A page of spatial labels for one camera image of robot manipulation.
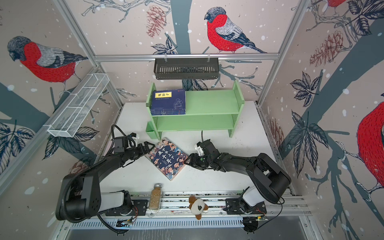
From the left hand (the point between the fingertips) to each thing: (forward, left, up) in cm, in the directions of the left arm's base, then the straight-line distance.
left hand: (149, 147), depth 88 cm
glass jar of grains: (-27, -8, -2) cm, 28 cm away
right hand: (-11, -23, -1) cm, 25 cm away
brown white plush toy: (-30, -29, -3) cm, 42 cm away
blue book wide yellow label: (+8, -14, +23) cm, 28 cm away
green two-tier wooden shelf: (+10, -34, +22) cm, 41 cm away
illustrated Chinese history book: (-5, -12, -4) cm, 13 cm away
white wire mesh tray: (+10, +34, +24) cm, 43 cm away
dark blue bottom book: (+14, -14, +25) cm, 32 cm away
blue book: (+10, -14, +24) cm, 29 cm away
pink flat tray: (-11, +38, -1) cm, 40 cm away
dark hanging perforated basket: (+53, -22, +21) cm, 61 cm away
